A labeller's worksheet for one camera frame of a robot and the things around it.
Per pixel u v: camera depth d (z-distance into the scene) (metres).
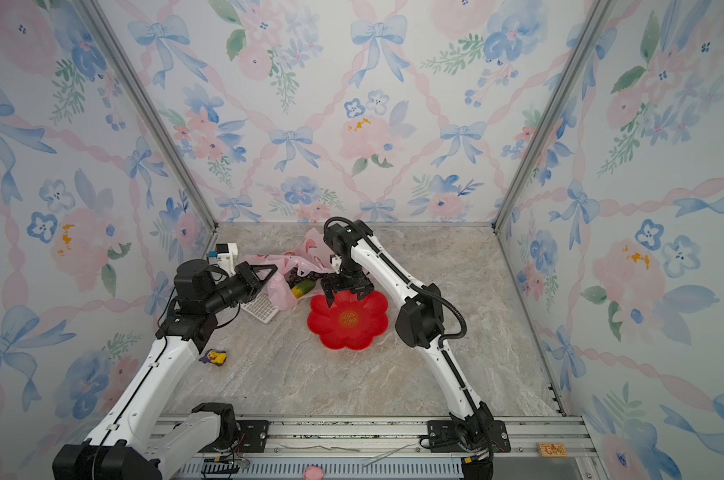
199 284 0.57
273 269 0.74
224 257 0.69
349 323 0.94
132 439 0.40
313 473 0.68
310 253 0.89
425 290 0.59
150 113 0.86
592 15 0.70
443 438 0.73
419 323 0.60
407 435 0.76
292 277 0.80
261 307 0.95
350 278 0.76
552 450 0.72
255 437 0.74
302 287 0.97
